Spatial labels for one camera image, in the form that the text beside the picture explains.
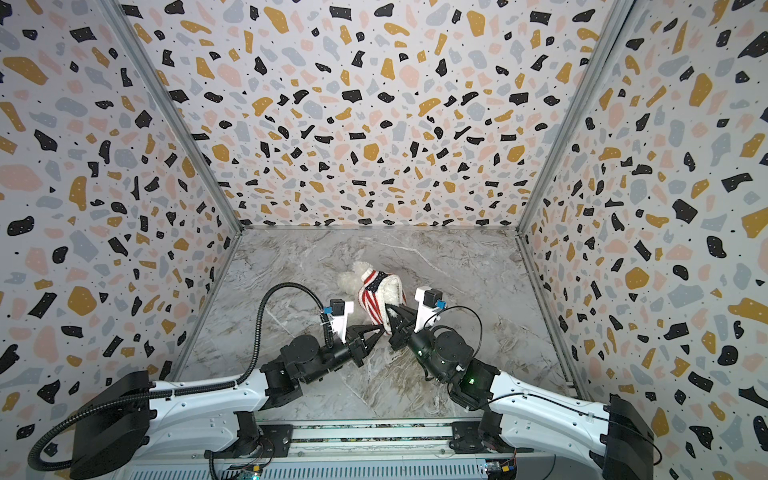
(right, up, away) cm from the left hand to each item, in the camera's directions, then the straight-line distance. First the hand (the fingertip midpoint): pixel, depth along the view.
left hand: (390, 326), depth 67 cm
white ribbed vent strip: (-17, -35, +3) cm, 39 cm away
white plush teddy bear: (-13, +8, +20) cm, 25 cm away
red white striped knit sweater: (-3, +8, 0) cm, 9 cm away
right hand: (-1, +6, -2) cm, 6 cm away
